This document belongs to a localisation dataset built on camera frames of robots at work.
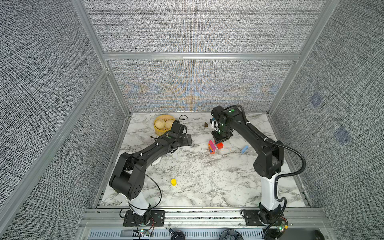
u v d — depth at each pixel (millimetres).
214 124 800
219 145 849
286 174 519
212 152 967
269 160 503
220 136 763
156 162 923
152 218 730
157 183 856
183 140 819
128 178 461
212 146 929
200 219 747
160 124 1060
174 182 835
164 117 1133
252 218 730
